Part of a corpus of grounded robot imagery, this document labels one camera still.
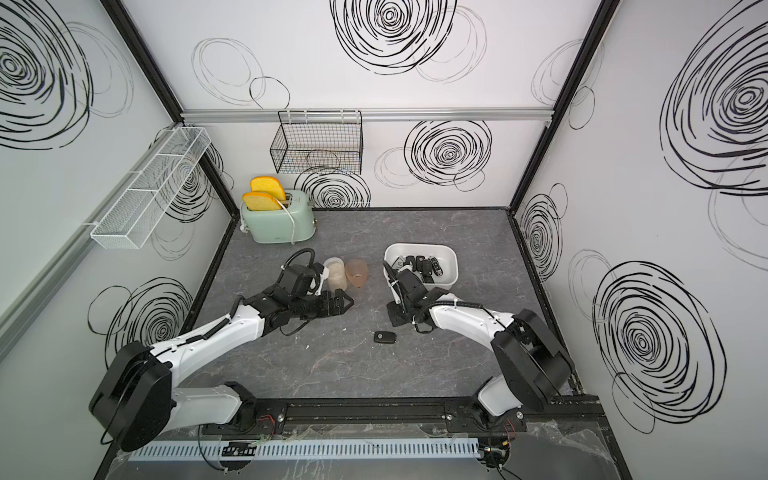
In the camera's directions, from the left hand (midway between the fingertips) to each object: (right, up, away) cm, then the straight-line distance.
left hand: (343, 305), depth 83 cm
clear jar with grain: (-3, +7, +7) cm, 10 cm away
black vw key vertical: (+23, +10, +19) cm, 32 cm away
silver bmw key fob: (+16, +10, +20) cm, 28 cm away
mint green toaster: (-26, +23, +17) cm, 38 cm away
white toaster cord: (-40, +22, +25) cm, 52 cm away
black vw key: (+12, -10, +3) cm, 16 cm away
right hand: (+15, -3, +5) cm, 16 cm away
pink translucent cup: (+2, +7, +15) cm, 17 cm away
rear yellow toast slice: (-27, +37, +16) cm, 48 cm away
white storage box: (+33, +13, +18) cm, 40 cm away
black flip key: (+26, +7, +16) cm, 31 cm away
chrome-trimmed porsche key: (+29, +9, +19) cm, 36 cm away
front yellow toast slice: (-29, +31, +12) cm, 44 cm away
